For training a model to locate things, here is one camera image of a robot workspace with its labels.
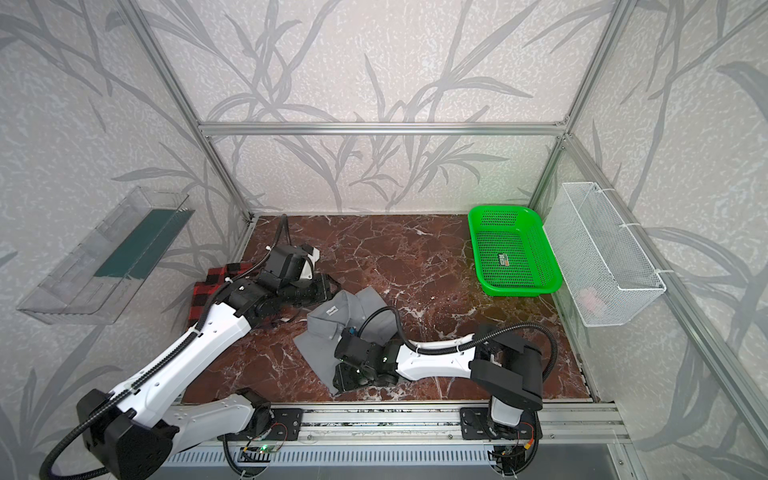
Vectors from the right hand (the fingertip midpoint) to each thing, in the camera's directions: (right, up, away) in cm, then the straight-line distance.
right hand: (338, 373), depth 77 cm
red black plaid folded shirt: (-44, +20, +12) cm, 49 cm away
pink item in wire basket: (+64, +20, -3) cm, 67 cm away
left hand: (+2, +25, -2) cm, 25 cm away
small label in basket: (+54, +28, +30) cm, 67 cm away
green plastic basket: (+57, +29, +31) cm, 71 cm away
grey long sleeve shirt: (+6, +13, +11) cm, 18 cm away
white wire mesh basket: (+59, +28, -15) cm, 68 cm away
